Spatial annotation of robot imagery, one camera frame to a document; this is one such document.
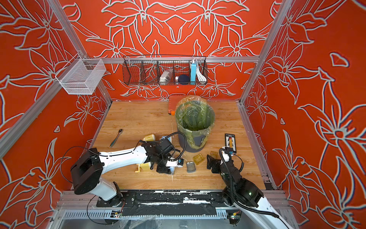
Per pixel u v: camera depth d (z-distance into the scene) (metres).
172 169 0.76
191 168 0.83
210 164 0.67
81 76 0.92
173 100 1.17
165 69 0.96
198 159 0.87
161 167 0.71
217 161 0.66
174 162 0.71
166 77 0.92
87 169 0.44
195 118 0.90
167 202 0.73
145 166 0.79
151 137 0.90
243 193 0.53
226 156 0.70
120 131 1.00
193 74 0.88
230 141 0.93
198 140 0.77
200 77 0.92
